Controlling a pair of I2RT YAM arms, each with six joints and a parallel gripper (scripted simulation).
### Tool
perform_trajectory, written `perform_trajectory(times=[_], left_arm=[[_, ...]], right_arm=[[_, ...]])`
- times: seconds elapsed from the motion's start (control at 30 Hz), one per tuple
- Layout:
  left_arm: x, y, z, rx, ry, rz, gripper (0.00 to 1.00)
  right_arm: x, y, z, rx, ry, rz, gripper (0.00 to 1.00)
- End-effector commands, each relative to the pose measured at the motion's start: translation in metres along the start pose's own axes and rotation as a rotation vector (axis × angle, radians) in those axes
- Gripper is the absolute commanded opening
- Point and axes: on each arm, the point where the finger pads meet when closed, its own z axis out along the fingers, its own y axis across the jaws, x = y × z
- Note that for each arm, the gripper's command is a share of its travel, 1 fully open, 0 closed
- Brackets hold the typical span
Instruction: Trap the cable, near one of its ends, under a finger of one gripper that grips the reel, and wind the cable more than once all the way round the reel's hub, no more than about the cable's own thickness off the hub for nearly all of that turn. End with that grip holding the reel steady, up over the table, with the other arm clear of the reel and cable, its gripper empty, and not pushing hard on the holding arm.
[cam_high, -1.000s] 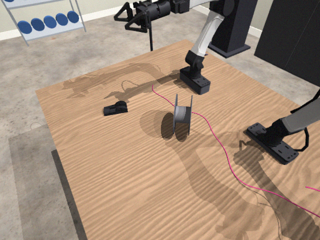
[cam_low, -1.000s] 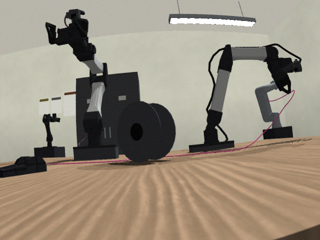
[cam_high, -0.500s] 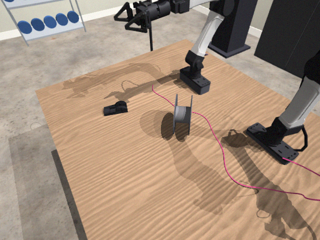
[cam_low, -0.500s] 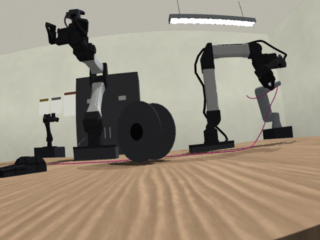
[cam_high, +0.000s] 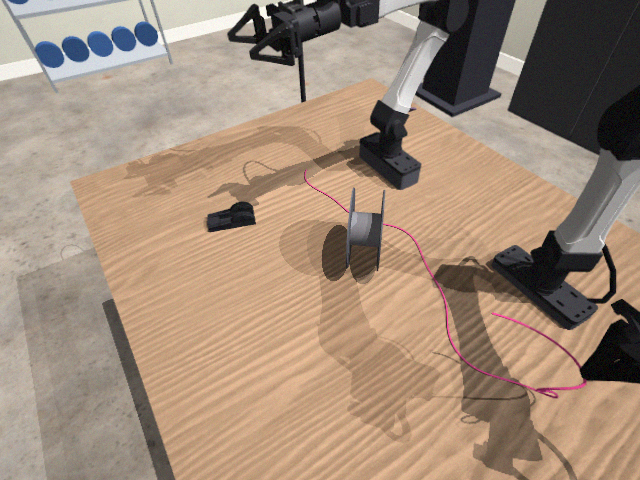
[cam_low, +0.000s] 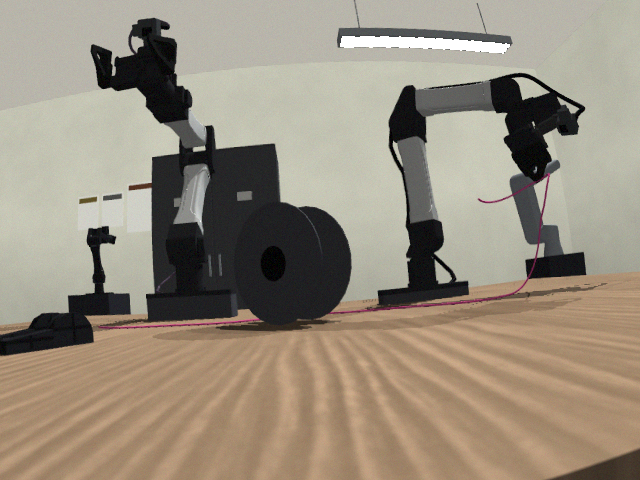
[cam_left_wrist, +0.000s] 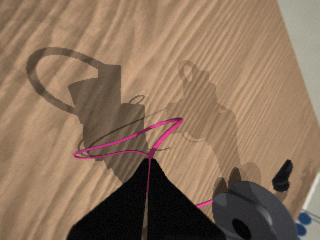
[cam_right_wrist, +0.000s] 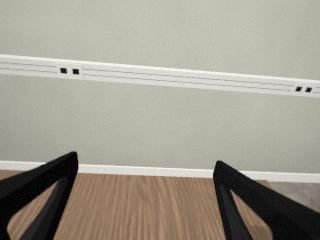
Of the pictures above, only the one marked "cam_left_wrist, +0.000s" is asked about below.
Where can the thin magenta cable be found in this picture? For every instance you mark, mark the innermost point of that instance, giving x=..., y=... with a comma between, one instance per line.
x=151, y=153

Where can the black cable reel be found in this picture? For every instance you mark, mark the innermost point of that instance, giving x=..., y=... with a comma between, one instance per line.
x=249, y=211

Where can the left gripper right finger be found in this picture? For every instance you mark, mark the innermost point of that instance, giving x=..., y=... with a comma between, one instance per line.
x=172, y=216

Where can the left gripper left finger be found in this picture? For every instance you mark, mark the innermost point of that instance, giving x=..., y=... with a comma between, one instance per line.
x=118, y=217

